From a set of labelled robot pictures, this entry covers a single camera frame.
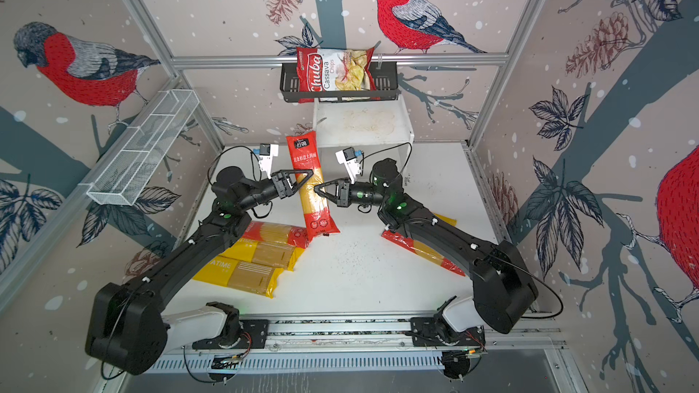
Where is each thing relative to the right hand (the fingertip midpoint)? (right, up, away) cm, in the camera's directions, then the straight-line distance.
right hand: (310, 197), depth 68 cm
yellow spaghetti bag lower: (-23, -27, +15) cm, 39 cm away
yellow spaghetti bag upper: (-14, -21, +18) cm, 31 cm away
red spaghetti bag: (-2, +11, +1) cm, 11 cm away
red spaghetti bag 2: (-11, -15, +22) cm, 29 cm away
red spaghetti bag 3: (+34, -20, +20) cm, 44 cm away
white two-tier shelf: (+19, +20, +13) cm, 30 cm away
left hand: (-1, +6, +1) cm, 6 cm away
